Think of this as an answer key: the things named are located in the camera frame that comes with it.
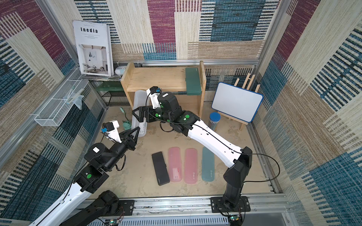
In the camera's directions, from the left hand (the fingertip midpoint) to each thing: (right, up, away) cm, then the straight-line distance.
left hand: (137, 127), depth 64 cm
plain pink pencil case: (+25, -26, +25) cm, 44 cm away
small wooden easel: (+61, +26, +26) cm, 71 cm away
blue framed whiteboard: (+56, +14, +30) cm, 65 cm away
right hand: (0, +8, 0) cm, 8 cm away
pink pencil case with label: (+16, -27, +20) cm, 38 cm away
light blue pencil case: (+36, -25, +24) cm, 50 cm away
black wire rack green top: (-36, +25, +51) cm, 67 cm away
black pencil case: (+7, -26, +21) cm, 34 cm away
